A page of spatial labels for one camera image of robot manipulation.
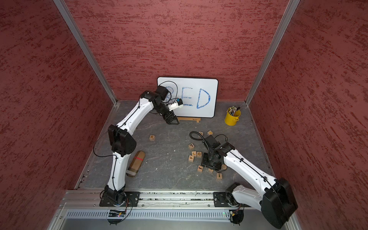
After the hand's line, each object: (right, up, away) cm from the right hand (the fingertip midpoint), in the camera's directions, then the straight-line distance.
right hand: (205, 168), depth 78 cm
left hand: (-18, +27, +9) cm, 34 cm away
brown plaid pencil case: (-41, +1, +5) cm, 42 cm away
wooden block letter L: (-8, +9, +14) cm, 18 cm away
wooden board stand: (-9, +27, +27) cm, 39 cm away
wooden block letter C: (-6, +5, +11) cm, 13 cm away
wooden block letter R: (-35, +14, +17) cm, 41 cm away
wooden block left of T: (+3, -3, +4) cm, 6 cm away
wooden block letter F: (-8, +3, +9) cm, 12 cm away
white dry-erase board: (-2, +44, +19) cm, 48 cm away
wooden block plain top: (+6, +17, +21) cm, 28 cm away
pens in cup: (+20, +33, +15) cm, 41 cm away
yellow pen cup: (+22, +26, +23) cm, 41 cm away
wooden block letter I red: (-3, -2, +5) cm, 6 cm away
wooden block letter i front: (+8, -5, +1) cm, 10 cm away
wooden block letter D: (-3, +5, +10) cm, 11 cm away
